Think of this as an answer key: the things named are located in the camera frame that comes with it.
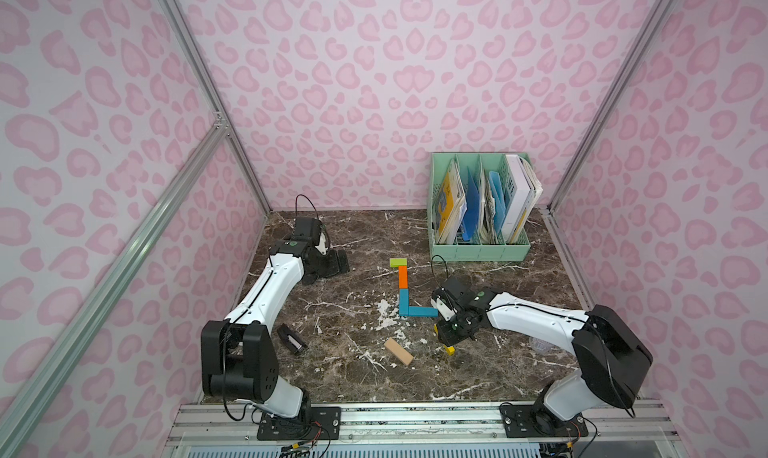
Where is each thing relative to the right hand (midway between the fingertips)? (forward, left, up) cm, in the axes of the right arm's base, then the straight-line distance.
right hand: (443, 336), depth 86 cm
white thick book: (+36, -25, +16) cm, 47 cm away
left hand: (+16, +31, +12) cm, 37 cm away
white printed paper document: (+34, -3, +18) cm, 38 cm away
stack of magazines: (+33, -14, +18) cm, 40 cm away
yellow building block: (-4, -1, +1) cm, 5 cm away
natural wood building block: (-4, +13, -1) cm, 14 cm away
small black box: (-2, +44, 0) cm, 44 cm away
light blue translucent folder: (+34, -18, +21) cm, 43 cm away
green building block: (+26, +14, -1) cm, 30 cm away
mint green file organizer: (+28, -12, +2) cm, 31 cm away
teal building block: (+10, +11, 0) cm, 15 cm away
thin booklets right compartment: (+35, -28, +18) cm, 48 cm away
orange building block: (+21, +12, -1) cm, 24 cm away
